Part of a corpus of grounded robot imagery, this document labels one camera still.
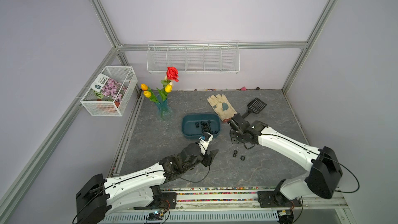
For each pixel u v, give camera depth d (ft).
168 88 2.70
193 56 3.25
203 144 2.11
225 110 3.57
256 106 3.67
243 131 1.99
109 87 2.42
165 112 3.44
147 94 2.55
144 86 2.65
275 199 2.15
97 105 2.41
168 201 2.38
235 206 2.40
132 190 1.54
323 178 1.33
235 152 2.92
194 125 3.28
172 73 2.51
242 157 2.85
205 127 3.25
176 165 1.89
